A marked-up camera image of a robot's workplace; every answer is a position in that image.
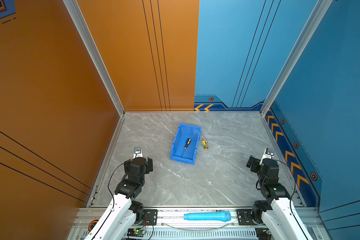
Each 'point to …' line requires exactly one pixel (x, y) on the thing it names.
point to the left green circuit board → (135, 232)
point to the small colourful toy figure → (204, 142)
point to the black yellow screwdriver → (188, 142)
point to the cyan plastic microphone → (224, 216)
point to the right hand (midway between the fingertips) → (258, 158)
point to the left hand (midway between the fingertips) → (139, 158)
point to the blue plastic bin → (183, 132)
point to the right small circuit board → (263, 233)
